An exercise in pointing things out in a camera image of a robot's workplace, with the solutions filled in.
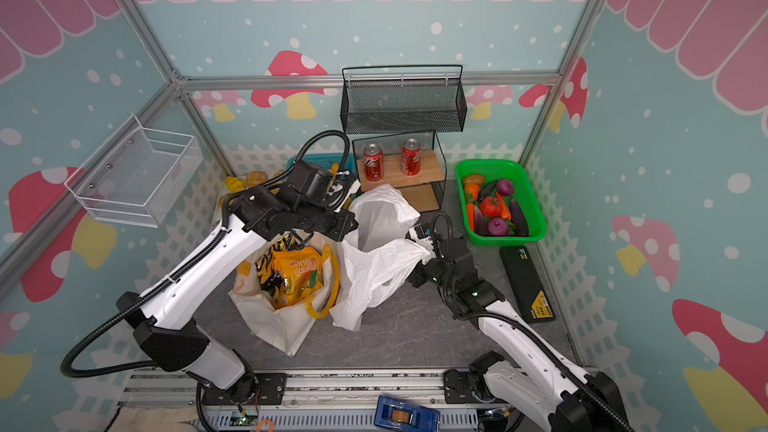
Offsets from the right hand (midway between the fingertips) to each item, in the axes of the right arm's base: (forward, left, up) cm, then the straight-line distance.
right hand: (400, 255), depth 77 cm
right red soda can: (+31, -4, +6) cm, 32 cm away
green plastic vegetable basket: (+34, -45, -13) cm, 58 cm away
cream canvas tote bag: (-16, +30, -9) cm, 35 cm away
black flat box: (-6, -39, -17) cm, 43 cm away
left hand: (+1, +11, +10) cm, 15 cm away
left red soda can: (+29, +8, +6) cm, 31 cm away
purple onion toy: (+38, -40, -14) cm, 57 cm away
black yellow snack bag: (-3, +35, -7) cm, 36 cm away
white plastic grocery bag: (-9, +5, +15) cm, 18 cm away
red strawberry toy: (+28, -32, -14) cm, 45 cm away
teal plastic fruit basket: (+49, +28, -10) cm, 57 cm away
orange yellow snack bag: (-2, +26, -4) cm, 27 cm away
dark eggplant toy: (+23, -42, -15) cm, 50 cm away
